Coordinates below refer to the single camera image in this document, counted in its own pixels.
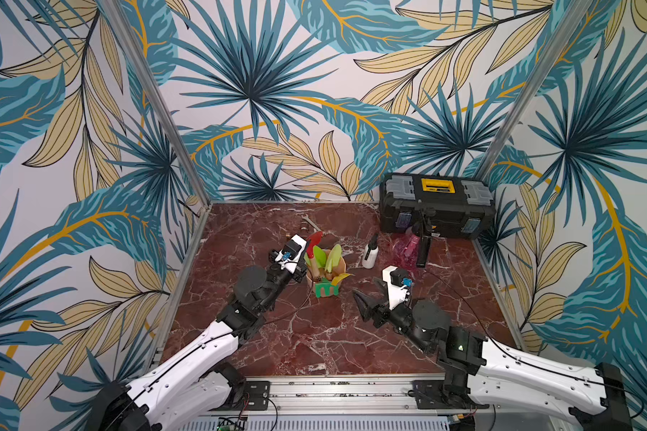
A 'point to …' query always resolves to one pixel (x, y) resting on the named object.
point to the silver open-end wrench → (306, 218)
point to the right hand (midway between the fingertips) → (353, 301)
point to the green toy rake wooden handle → (326, 285)
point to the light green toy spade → (334, 257)
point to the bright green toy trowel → (319, 255)
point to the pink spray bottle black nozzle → (417, 245)
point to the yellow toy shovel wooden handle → (339, 278)
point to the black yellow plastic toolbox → (463, 208)
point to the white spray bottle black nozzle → (370, 252)
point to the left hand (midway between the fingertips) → (306, 241)
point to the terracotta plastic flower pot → (336, 266)
